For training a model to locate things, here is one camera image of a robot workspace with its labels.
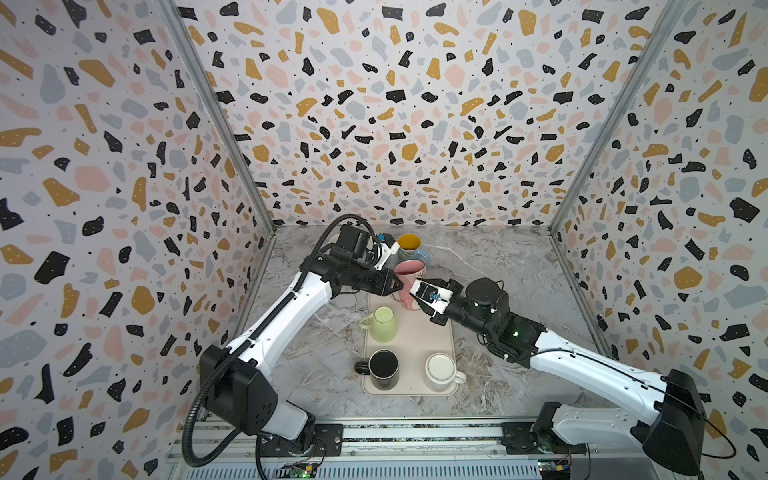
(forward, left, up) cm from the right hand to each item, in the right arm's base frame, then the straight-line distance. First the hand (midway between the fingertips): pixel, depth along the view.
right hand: (415, 278), depth 69 cm
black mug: (-13, +8, -21) cm, 26 cm away
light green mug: (-1, +9, -20) cm, 22 cm away
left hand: (+3, +4, -5) cm, 7 cm away
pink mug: (+7, +2, -7) cm, 10 cm away
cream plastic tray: (-6, +1, -31) cm, 32 cm away
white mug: (-13, -7, -23) cm, 28 cm away
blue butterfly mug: (+26, +1, -20) cm, 33 cm away
